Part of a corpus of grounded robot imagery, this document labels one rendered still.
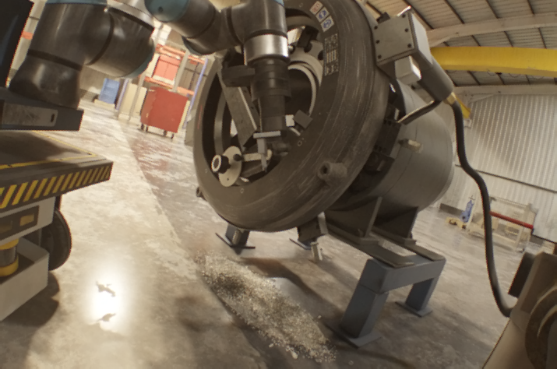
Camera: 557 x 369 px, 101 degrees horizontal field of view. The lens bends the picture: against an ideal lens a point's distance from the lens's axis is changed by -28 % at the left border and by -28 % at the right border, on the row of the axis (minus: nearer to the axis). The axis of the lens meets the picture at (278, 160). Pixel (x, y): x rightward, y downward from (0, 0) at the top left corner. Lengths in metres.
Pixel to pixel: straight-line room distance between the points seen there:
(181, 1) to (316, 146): 0.38
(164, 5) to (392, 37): 0.44
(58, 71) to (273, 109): 0.47
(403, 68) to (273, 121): 0.27
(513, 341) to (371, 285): 0.65
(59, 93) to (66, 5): 0.20
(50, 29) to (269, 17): 0.48
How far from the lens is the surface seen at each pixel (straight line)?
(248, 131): 0.81
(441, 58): 14.10
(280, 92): 0.57
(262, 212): 0.74
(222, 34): 0.66
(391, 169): 0.97
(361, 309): 0.97
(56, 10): 0.77
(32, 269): 0.67
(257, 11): 0.63
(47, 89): 0.74
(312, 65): 0.93
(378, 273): 0.92
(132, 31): 0.85
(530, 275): 0.32
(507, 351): 0.35
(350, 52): 0.68
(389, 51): 0.66
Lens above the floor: 0.47
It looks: 2 degrees down
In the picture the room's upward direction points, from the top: 18 degrees clockwise
